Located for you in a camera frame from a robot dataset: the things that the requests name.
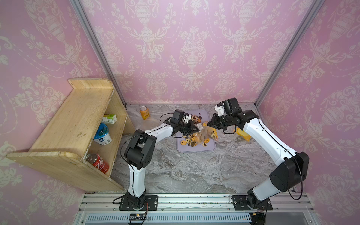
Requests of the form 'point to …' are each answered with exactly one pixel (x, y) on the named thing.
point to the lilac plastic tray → (211, 146)
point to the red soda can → (97, 161)
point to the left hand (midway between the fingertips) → (199, 130)
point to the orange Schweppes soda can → (144, 111)
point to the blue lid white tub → (102, 137)
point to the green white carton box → (109, 118)
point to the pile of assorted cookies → (193, 139)
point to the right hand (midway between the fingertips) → (207, 123)
